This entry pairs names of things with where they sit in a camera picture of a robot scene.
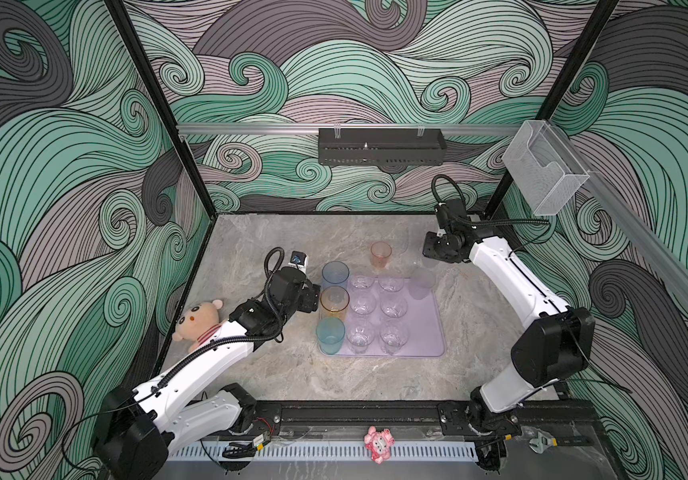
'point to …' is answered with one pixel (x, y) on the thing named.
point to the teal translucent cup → (330, 333)
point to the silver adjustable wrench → (542, 442)
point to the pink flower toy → (379, 443)
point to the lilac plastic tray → (383, 319)
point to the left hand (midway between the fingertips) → (307, 282)
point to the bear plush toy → (197, 322)
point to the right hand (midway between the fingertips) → (431, 249)
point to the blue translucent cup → (335, 273)
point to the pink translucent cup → (380, 253)
